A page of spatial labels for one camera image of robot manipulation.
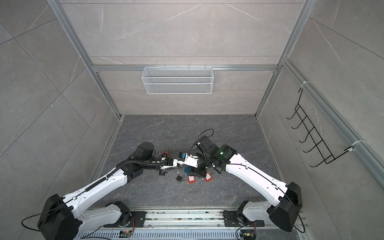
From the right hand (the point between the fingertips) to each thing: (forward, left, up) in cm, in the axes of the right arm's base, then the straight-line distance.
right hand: (190, 167), depth 72 cm
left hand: (+3, +5, +2) cm, 6 cm away
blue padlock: (-2, +1, +2) cm, 3 cm away
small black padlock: (+2, +7, -18) cm, 20 cm away
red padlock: (+18, +16, -17) cm, 30 cm away
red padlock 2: (0, 0, -17) cm, 17 cm away
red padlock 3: (+1, -10, -18) cm, 20 cm away
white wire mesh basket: (+58, +8, +12) cm, 60 cm away
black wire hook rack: (+8, -58, +13) cm, 60 cm away
